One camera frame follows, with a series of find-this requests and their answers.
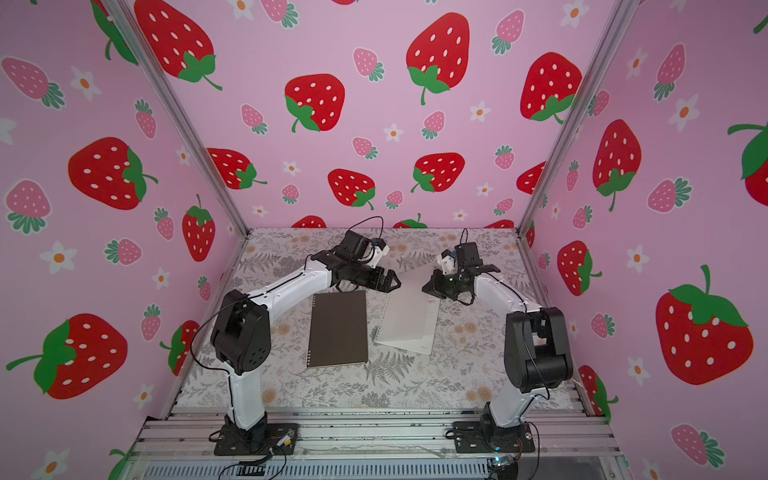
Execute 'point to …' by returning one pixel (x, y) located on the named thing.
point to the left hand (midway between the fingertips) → (392, 281)
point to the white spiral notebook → (410, 315)
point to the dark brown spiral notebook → (338, 329)
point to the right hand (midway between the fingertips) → (428, 286)
